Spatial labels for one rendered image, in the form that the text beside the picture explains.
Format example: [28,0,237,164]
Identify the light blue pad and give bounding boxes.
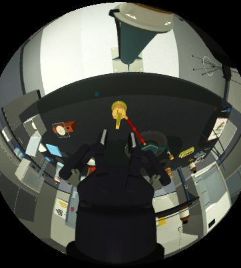
[45,143,62,157]

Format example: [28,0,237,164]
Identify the blue thin rod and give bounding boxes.
[38,157,52,179]

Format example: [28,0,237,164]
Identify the grey vent grille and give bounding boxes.
[226,67,241,115]

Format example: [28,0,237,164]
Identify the grey wire tripod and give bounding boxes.
[192,55,222,77]

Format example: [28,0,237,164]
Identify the brown gauze rest block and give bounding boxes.
[53,121,77,135]

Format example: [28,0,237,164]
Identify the yellow box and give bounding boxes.
[178,146,195,159]

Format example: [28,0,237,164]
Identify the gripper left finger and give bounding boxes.
[59,129,109,181]

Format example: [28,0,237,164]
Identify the blue stand rod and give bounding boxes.
[176,166,191,202]

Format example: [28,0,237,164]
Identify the white clipboard with paper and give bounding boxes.
[206,117,228,142]

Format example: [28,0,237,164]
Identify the white squeeze bottle red tip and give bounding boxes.
[54,161,65,184]

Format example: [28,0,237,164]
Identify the small brown bottle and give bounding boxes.
[188,158,198,174]

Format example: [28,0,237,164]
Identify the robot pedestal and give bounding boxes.
[108,9,158,73]

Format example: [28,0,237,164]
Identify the wire gauze with white centre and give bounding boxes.
[51,121,71,139]

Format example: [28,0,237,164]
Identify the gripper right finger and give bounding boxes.
[127,132,172,187]

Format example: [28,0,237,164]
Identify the brown bottle with white label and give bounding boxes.
[179,206,190,225]

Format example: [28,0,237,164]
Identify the white fume cupboard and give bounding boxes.
[190,163,232,235]

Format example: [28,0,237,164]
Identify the dark round burner base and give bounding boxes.
[124,130,169,166]

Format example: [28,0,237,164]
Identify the brass gas tap body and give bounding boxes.
[111,100,129,130]

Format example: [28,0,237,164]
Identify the white and blue box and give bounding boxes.
[194,151,206,163]

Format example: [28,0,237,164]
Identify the red gas hose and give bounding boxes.
[126,117,146,145]

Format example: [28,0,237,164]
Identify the white wall notice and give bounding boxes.
[55,197,69,220]

